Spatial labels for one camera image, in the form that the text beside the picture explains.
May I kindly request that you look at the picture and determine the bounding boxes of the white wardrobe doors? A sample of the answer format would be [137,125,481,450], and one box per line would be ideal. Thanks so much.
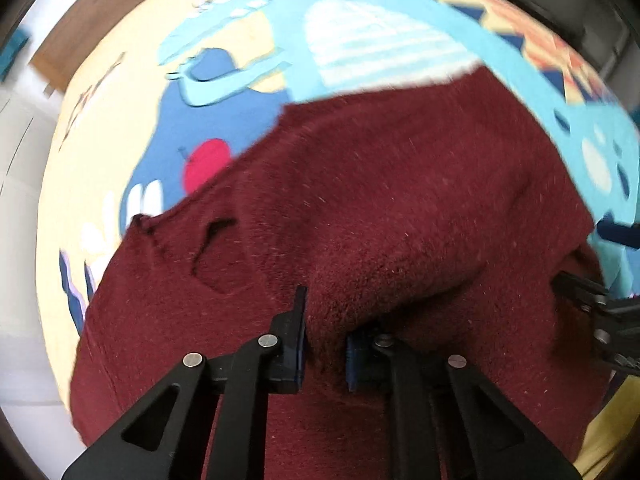
[1,0,84,479]

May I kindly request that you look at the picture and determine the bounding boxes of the wooden headboard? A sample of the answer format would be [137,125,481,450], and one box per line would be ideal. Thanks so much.
[30,0,145,92]

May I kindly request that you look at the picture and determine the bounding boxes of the yellow dinosaur print bedspread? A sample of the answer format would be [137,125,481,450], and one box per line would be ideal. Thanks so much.
[38,0,639,479]

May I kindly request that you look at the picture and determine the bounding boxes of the dark red knit sweater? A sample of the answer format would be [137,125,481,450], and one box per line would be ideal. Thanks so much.
[70,67,608,479]

